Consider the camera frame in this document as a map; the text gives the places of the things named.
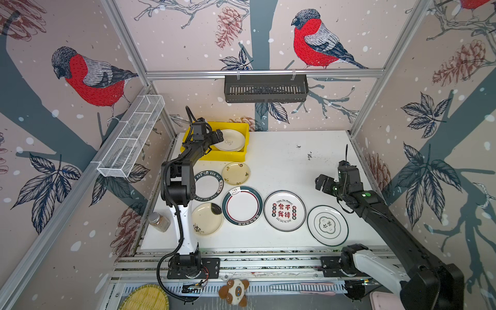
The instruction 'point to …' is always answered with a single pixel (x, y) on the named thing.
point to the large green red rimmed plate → (242, 205)
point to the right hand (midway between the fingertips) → (323, 183)
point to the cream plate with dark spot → (206, 218)
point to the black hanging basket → (266, 88)
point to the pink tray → (380, 300)
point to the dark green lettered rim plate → (208, 185)
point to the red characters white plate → (284, 210)
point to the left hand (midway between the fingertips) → (215, 133)
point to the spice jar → (159, 222)
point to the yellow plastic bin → (218, 155)
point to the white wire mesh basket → (134, 132)
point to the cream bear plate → (234, 140)
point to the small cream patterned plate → (236, 173)
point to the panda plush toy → (234, 292)
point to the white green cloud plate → (327, 225)
